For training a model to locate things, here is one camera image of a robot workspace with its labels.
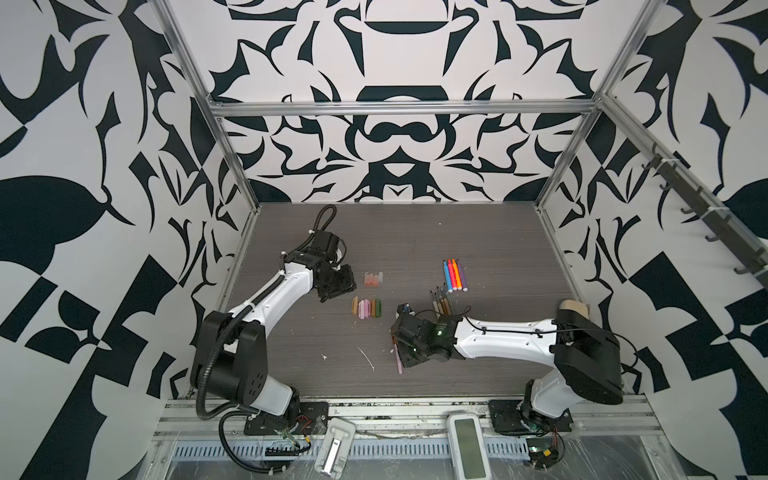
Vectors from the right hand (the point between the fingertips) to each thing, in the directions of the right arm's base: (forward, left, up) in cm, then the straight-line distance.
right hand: (402, 354), depth 82 cm
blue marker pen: (+25, -16, -2) cm, 30 cm away
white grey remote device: (-21, +16, 0) cm, 26 cm away
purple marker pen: (+25, -21, -3) cm, 32 cm away
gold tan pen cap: (+17, +14, -2) cm, 22 cm away
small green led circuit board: (-21, -32, -5) cm, 39 cm away
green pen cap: (+14, +7, -2) cm, 16 cm away
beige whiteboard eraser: (+13, -52, -1) cm, 54 cm away
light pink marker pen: (+16, -11, -3) cm, 19 cm away
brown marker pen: (+15, -14, -3) cm, 21 cm away
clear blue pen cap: (+25, +6, -2) cm, 26 cm away
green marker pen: (+16, -16, -3) cm, 23 cm away
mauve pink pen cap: (+15, +10, -3) cm, 18 cm away
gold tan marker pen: (+17, -10, -2) cm, 20 cm away
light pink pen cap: (+14, +12, -2) cm, 18 cm away
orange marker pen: (+25, -19, -2) cm, 32 cm away
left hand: (+18, +13, +8) cm, 24 cm away
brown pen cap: (+15, +8, -3) cm, 17 cm away
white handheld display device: (-20, -14, +1) cm, 25 cm away
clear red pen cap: (+24, +8, -2) cm, 26 cm away
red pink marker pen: (+26, -17, -2) cm, 31 cm away
